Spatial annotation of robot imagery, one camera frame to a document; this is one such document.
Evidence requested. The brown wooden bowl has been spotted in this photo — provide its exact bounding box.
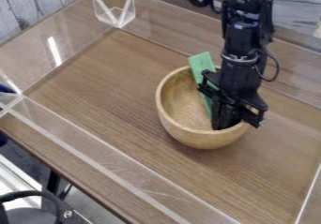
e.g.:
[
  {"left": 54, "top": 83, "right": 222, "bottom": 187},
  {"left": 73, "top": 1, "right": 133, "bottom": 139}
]
[{"left": 156, "top": 66, "right": 251, "bottom": 150}]

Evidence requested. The black metal base plate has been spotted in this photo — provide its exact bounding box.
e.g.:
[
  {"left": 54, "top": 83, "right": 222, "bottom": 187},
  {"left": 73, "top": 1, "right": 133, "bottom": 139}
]
[{"left": 42, "top": 197, "right": 93, "bottom": 224}]

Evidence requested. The green rectangular block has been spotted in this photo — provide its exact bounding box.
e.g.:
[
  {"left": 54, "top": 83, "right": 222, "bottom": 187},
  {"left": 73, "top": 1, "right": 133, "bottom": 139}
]
[{"left": 188, "top": 51, "right": 220, "bottom": 121}]

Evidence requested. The black table leg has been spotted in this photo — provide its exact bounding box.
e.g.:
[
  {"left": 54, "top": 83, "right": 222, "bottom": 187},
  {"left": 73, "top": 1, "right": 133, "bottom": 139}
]
[{"left": 47, "top": 171, "right": 62, "bottom": 194}]

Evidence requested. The black cable loop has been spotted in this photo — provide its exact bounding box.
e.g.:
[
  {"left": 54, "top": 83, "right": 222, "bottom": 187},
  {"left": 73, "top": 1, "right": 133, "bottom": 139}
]
[{"left": 0, "top": 189, "right": 65, "bottom": 224}]

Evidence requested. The clear acrylic corner bracket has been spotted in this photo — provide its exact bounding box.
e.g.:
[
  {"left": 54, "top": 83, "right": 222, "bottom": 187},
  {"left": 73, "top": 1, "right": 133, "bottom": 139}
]
[{"left": 93, "top": 0, "right": 135, "bottom": 29}]

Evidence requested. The clear acrylic tray wall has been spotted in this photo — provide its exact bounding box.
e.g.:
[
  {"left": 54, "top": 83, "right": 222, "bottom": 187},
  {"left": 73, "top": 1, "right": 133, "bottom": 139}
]
[{"left": 0, "top": 74, "right": 242, "bottom": 224}]

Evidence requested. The blue object at edge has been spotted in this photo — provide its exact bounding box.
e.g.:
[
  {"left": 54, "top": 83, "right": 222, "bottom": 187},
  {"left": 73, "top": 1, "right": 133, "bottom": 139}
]
[{"left": 0, "top": 83, "right": 15, "bottom": 94}]

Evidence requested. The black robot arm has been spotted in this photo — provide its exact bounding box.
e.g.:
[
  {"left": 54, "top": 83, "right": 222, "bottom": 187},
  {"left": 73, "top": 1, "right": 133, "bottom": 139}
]
[{"left": 189, "top": 0, "right": 276, "bottom": 130}]

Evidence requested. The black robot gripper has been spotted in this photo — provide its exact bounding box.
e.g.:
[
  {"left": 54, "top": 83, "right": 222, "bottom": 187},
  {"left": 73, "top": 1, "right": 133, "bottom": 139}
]
[{"left": 198, "top": 54, "right": 269, "bottom": 130}]

